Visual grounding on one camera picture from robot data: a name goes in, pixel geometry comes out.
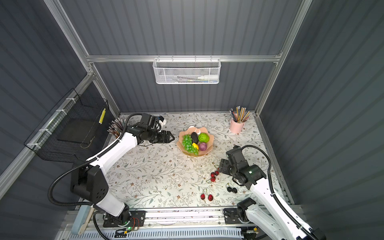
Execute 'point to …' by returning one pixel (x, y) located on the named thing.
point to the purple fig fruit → (203, 146)
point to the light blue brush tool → (82, 219)
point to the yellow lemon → (195, 145)
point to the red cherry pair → (210, 197)
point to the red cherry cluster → (212, 175)
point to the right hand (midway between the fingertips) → (227, 167)
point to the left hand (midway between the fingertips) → (169, 138)
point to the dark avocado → (194, 137)
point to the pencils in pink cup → (239, 114)
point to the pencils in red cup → (115, 127)
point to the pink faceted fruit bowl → (198, 130)
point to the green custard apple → (203, 137)
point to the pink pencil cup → (236, 127)
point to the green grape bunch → (187, 141)
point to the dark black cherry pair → (230, 189)
